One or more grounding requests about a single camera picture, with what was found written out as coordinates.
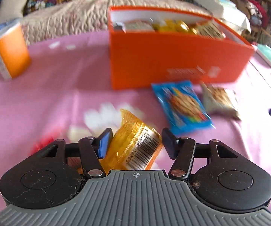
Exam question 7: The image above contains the yellow jelly snack packet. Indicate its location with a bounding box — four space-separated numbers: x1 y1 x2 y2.
92 109 162 173

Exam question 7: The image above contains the blue cookie snack packet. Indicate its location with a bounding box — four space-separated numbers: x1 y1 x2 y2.
151 80 213 135

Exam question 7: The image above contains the white cookie snack packet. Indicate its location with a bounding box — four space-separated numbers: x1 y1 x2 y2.
200 83 240 120

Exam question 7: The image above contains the teal tissue pack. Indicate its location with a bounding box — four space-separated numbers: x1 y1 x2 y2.
255 44 271 67

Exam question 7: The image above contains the red cloth pile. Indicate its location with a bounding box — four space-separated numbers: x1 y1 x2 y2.
231 0 269 29

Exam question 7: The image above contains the orange cardboard box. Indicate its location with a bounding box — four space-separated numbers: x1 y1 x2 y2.
108 6 255 89

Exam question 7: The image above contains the white paper sheet pile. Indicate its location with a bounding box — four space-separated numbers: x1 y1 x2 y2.
194 0 251 34

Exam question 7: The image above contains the yellow snack packet in box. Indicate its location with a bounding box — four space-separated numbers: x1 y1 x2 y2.
152 19 197 35

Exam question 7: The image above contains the beige quilted sofa cover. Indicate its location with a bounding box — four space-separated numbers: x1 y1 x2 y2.
21 0 211 45

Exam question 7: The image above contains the orange cylindrical can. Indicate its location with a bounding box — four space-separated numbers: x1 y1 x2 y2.
0 19 32 80

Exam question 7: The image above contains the beige pillow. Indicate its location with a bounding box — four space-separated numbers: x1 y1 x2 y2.
0 0 28 24

